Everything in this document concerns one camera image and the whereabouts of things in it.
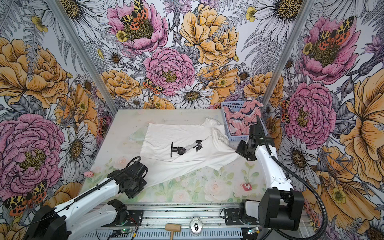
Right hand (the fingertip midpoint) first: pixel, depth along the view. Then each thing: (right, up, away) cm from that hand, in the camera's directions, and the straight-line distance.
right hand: (239, 156), depth 82 cm
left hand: (-53, -20, 0) cm, 57 cm away
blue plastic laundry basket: (+5, +8, +18) cm, 20 cm away
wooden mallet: (-34, -30, -12) cm, 47 cm away
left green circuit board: (-58, -33, -11) cm, 67 cm away
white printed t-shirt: (-11, +1, +16) cm, 19 cm away
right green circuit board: (+3, -33, -10) cm, 35 cm away
